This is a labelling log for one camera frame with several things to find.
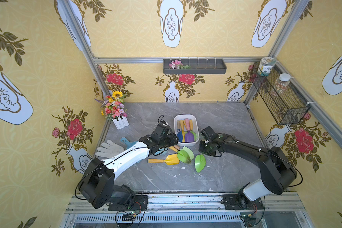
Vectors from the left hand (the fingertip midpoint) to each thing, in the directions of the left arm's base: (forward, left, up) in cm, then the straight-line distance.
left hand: (171, 137), depth 86 cm
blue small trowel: (+9, -6, -9) cm, 14 cm away
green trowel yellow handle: (+18, -15, -11) cm, 26 cm away
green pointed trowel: (-13, -17, -7) cm, 22 cm away
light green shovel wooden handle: (-3, -10, -11) cm, 15 cm away
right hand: (-3, -19, -8) cm, 21 cm away
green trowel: (+8, -17, -11) cm, 22 cm away
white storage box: (+12, -12, -9) cm, 19 cm away
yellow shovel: (+16, -8, -9) cm, 20 cm away
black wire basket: (+8, -66, +17) cm, 69 cm away
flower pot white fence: (+20, +38, +3) cm, 43 cm away
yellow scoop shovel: (-9, +1, -13) cm, 15 cm away
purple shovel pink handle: (+6, -12, -10) cm, 17 cm away
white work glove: (-1, +42, -13) cm, 44 cm away
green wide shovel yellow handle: (-7, -7, -10) cm, 14 cm away
